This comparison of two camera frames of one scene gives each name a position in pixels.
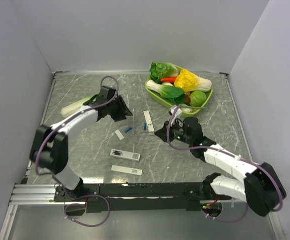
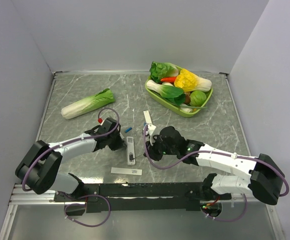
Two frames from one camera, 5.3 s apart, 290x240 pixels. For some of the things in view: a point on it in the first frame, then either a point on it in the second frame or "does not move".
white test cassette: (124, 154) → (130, 150)
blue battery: (128, 129) does not move
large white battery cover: (126, 170) does not move
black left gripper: (123, 110) → (120, 144)
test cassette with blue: (149, 121) does not move
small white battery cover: (119, 134) does not move
